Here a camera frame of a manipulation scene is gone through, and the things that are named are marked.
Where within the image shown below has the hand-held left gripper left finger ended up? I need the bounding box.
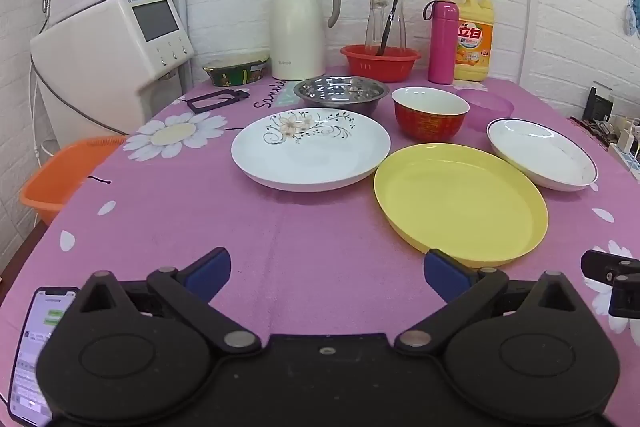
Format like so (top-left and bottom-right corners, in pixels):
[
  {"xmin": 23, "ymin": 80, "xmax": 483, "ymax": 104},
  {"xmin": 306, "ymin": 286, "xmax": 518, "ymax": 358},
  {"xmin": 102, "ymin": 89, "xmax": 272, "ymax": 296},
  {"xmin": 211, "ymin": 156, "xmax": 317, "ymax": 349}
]
[{"xmin": 75, "ymin": 247, "xmax": 263, "ymax": 355}]

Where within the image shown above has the yellow detergent bottle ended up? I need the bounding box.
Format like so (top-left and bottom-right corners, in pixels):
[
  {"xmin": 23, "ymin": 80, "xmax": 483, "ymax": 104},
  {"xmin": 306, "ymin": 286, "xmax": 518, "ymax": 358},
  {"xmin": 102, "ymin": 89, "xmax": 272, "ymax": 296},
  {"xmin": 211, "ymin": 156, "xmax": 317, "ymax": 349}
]
[{"xmin": 440, "ymin": 0, "xmax": 500, "ymax": 82}]

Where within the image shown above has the blue wall ornament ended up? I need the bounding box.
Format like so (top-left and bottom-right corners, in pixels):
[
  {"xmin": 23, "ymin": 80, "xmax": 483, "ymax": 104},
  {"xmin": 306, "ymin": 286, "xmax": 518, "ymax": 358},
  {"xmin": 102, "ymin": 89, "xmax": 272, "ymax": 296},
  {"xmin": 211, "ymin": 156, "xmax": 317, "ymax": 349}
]
[{"xmin": 622, "ymin": 0, "xmax": 640, "ymax": 38}]

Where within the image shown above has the white floral plate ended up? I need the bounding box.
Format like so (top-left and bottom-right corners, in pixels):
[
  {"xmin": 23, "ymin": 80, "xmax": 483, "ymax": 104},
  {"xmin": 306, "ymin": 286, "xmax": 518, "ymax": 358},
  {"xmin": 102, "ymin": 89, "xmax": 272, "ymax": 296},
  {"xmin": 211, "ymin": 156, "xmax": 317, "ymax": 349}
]
[{"xmin": 231, "ymin": 108, "xmax": 392, "ymax": 192}]

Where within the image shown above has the grey cable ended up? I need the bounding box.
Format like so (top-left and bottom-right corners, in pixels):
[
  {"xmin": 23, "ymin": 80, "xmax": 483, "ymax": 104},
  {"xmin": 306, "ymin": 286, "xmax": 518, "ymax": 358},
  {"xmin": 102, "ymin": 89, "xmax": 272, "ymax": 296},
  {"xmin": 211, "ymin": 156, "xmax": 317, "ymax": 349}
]
[{"xmin": 30, "ymin": 62, "xmax": 132, "ymax": 136}]

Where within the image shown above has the black stirring stick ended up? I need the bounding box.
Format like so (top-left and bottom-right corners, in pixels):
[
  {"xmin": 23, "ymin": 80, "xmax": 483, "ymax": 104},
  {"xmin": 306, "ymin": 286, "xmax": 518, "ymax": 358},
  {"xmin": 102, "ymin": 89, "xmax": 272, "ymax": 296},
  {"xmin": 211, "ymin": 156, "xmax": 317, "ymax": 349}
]
[{"xmin": 376, "ymin": 0, "xmax": 404, "ymax": 56}]

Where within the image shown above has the pink thermos bottle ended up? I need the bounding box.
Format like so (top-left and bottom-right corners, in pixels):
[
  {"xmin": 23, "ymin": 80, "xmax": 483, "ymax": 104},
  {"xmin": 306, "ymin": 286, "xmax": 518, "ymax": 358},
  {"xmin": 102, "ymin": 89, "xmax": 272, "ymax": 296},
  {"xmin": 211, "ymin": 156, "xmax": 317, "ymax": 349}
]
[{"xmin": 423, "ymin": 0, "xmax": 460, "ymax": 85}]

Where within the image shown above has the black box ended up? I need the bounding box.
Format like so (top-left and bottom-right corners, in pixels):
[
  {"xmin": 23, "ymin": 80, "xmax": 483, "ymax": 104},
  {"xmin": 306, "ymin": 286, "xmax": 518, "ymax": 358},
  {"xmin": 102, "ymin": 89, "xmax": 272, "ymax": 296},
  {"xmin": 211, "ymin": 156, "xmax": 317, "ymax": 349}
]
[{"xmin": 582, "ymin": 87, "xmax": 614, "ymax": 121}]

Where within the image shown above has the purple plastic bowl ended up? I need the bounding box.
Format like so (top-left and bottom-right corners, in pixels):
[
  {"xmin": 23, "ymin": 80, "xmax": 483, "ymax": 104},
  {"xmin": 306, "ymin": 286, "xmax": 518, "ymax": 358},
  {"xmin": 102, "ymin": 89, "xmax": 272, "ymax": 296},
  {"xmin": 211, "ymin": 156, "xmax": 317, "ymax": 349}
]
[{"xmin": 454, "ymin": 88, "xmax": 515, "ymax": 132}]

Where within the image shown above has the yellow plastic plate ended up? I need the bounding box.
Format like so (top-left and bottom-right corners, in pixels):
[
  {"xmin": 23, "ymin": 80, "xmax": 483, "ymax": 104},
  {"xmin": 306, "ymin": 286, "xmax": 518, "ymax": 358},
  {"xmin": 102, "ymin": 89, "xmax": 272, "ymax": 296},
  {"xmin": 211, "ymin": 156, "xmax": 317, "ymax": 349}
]
[{"xmin": 374, "ymin": 143, "xmax": 549, "ymax": 269}]

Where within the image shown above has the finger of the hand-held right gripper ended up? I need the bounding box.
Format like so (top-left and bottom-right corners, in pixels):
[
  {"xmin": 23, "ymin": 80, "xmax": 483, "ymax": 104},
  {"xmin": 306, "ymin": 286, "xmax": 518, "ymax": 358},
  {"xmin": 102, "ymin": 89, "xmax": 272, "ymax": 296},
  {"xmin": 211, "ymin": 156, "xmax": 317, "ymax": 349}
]
[{"xmin": 581, "ymin": 249, "xmax": 640, "ymax": 319}]

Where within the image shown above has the white dark-rimmed plate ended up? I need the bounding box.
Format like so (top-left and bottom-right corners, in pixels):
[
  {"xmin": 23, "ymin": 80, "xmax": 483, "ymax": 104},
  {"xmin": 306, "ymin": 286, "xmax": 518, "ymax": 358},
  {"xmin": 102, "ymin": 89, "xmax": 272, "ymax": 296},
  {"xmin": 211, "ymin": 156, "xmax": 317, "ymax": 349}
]
[{"xmin": 486, "ymin": 118, "xmax": 599, "ymax": 192}]

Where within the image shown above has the pink floral tablecloth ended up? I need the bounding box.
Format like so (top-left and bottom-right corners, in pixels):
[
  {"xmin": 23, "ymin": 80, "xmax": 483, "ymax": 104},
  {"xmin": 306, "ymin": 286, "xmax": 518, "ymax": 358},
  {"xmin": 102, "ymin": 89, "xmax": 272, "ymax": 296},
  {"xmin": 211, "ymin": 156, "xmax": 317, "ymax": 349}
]
[{"xmin": 0, "ymin": 67, "xmax": 640, "ymax": 427}]

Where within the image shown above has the cream thermos jug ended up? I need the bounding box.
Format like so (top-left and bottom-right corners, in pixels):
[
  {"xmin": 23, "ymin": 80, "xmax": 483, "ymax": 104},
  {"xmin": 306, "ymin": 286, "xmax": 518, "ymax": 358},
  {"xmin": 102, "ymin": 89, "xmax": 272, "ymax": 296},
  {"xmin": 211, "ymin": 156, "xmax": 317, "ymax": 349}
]
[{"xmin": 270, "ymin": 0, "xmax": 342, "ymax": 81}]

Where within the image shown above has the orange plastic basin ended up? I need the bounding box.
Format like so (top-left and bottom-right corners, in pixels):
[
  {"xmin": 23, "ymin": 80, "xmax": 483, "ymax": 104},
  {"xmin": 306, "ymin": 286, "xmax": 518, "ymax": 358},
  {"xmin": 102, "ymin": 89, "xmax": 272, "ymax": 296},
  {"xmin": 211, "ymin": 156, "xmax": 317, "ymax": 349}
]
[{"xmin": 20, "ymin": 136, "xmax": 128, "ymax": 225}]

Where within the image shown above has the stainless steel bowl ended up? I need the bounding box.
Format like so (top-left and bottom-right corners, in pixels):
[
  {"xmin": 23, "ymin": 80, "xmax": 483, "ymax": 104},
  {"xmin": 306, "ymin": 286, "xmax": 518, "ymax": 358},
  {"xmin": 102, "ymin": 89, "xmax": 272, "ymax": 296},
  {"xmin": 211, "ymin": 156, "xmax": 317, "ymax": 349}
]
[{"xmin": 293, "ymin": 76, "xmax": 390, "ymax": 118}]

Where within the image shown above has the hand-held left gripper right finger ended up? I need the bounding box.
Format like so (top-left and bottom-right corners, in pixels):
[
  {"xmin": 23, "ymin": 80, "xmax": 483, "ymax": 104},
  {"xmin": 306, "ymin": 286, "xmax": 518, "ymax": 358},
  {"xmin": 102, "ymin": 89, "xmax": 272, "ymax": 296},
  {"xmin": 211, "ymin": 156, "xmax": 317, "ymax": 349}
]
[{"xmin": 395, "ymin": 248, "xmax": 576, "ymax": 355}]

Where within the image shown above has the red plastic basket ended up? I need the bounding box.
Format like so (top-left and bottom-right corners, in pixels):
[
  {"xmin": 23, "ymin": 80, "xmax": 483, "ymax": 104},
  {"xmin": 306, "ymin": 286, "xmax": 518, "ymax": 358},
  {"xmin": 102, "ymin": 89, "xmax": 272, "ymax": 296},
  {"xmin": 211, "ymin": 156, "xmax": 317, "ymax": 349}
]
[{"xmin": 341, "ymin": 44, "xmax": 422, "ymax": 82}]

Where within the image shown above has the smartphone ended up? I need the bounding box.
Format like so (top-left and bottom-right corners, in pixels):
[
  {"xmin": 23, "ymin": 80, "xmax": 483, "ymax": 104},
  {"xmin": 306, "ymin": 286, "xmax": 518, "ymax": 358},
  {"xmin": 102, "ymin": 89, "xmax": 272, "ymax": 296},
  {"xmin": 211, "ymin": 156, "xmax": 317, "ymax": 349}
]
[{"xmin": 7, "ymin": 287, "xmax": 81, "ymax": 425}]

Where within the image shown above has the glass carafe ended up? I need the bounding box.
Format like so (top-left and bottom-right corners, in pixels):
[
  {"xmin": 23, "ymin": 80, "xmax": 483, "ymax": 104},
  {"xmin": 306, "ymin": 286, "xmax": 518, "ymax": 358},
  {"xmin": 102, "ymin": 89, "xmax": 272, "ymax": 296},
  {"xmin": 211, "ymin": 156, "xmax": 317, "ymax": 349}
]
[{"xmin": 365, "ymin": 0, "xmax": 407, "ymax": 55}]

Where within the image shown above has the black rectangular frame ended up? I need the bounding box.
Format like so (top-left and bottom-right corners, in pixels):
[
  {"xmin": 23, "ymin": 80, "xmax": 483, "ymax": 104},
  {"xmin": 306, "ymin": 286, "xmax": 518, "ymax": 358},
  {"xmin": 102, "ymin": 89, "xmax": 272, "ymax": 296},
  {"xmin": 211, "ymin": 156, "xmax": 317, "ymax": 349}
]
[{"xmin": 186, "ymin": 89, "xmax": 250, "ymax": 112}]

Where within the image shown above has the foil-lidded food container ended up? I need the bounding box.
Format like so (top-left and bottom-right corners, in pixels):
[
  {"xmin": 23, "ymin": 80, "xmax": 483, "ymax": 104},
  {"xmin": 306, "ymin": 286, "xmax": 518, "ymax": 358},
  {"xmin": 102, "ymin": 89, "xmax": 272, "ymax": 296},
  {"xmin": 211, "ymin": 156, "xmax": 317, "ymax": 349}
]
[{"xmin": 202, "ymin": 51, "xmax": 271, "ymax": 88}]

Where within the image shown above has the white dispenser with screen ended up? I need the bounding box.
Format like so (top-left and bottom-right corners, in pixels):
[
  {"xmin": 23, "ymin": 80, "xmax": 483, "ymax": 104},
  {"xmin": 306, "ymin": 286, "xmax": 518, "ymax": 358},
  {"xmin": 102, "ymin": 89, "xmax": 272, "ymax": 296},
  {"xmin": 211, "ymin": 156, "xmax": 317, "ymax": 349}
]
[{"xmin": 30, "ymin": 0, "xmax": 196, "ymax": 148}]

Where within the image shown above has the red ceramic bowl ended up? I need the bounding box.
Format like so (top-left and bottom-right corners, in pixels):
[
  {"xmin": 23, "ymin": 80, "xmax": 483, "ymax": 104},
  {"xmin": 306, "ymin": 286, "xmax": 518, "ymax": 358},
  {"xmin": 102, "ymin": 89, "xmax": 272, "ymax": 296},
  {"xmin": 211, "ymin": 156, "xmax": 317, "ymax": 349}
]
[{"xmin": 391, "ymin": 87, "xmax": 471, "ymax": 142}]

